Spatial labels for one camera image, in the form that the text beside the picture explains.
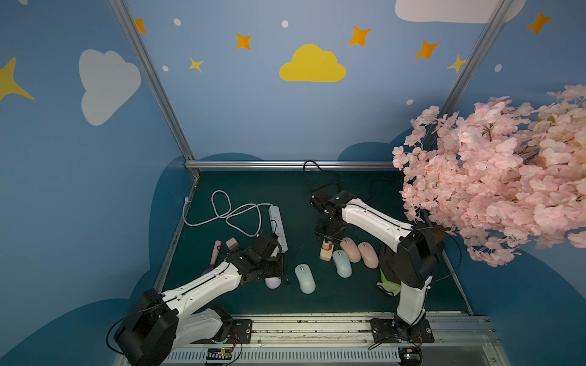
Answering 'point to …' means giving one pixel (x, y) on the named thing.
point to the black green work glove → (387, 286)
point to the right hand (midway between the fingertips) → (324, 237)
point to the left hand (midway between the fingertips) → (290, 264)
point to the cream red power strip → (326, 252)
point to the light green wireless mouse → (305, 277)
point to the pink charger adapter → (233, 245)
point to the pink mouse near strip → (348, 245)
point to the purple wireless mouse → (272, 282)
